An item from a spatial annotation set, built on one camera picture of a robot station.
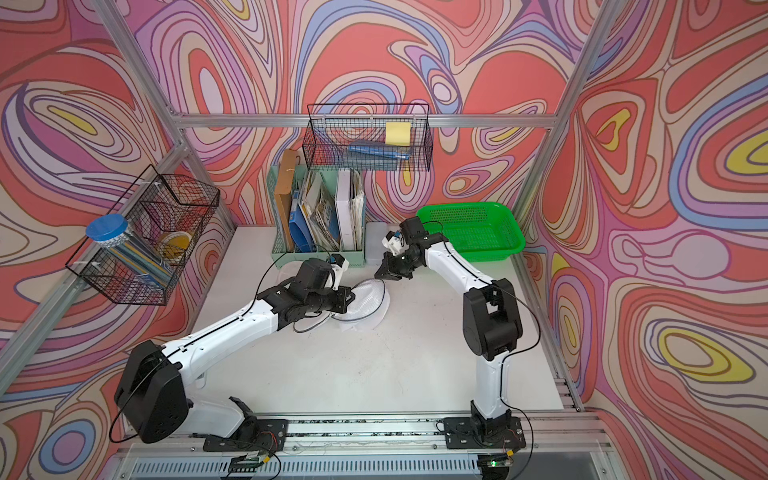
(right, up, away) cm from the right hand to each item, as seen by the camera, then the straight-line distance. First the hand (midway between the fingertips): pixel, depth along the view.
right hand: (379, 281), depth 88 cm
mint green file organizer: (-37, +8, +19) cm, 42 cm away
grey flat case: (-3, +11, +24) cm, 27 cm away
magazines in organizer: (-20, +24, +8) cm, 32 cm away
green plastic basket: (+40, +17, +31) cm, 53 cm away
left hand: (-6, -4, -7) cm, 10 cm away
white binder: (-12, +25, +5) cm, 28 cm away
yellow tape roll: (-49, +11, -18) cm, 53 cm away
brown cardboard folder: (-27, +27, -4) cm, 39 cm away
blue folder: (-26, +16, +7) cm, 31 cm away
